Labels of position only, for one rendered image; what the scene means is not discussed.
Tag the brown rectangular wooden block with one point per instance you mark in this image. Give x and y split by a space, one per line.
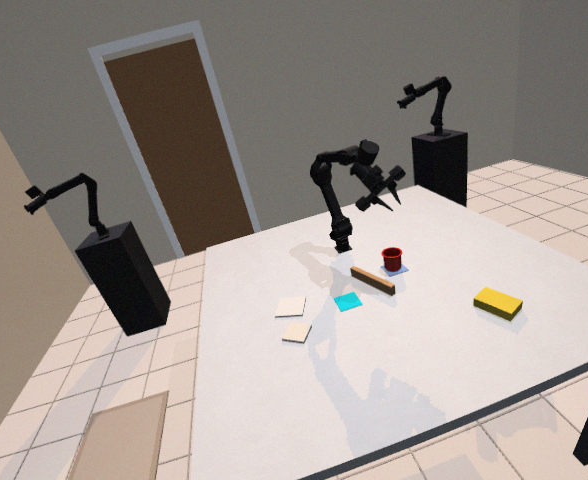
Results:
374 281

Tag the yellow flat block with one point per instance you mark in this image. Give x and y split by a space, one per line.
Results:
498 303

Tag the red cup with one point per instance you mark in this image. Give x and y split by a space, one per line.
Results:
392 259

